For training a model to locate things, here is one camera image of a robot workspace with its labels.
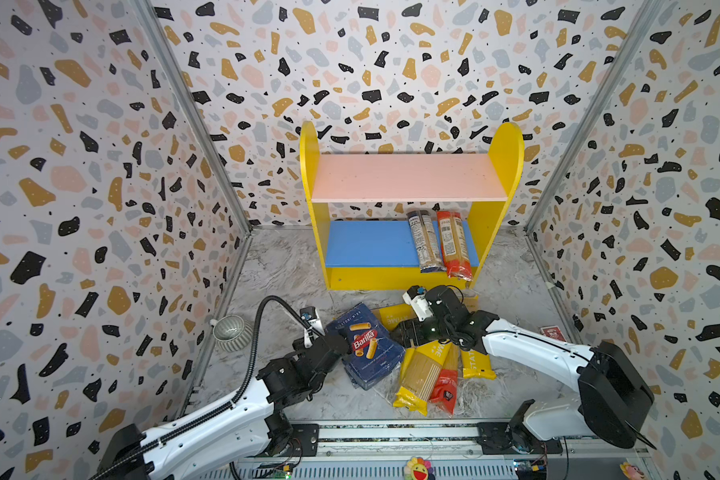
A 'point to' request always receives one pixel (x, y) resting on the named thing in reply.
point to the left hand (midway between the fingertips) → (336, 329)
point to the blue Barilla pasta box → (373, 350)
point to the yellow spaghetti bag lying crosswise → (391, 316)
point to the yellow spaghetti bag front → (421, 368)
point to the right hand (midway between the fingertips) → (394, 328)
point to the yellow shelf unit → (407, 220)
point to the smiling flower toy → (417, 468)
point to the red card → (554, 332)
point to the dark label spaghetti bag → (426, 240)
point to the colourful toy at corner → (631, 472)
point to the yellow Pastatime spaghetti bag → (477, 365)
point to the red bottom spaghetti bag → (445, 391)
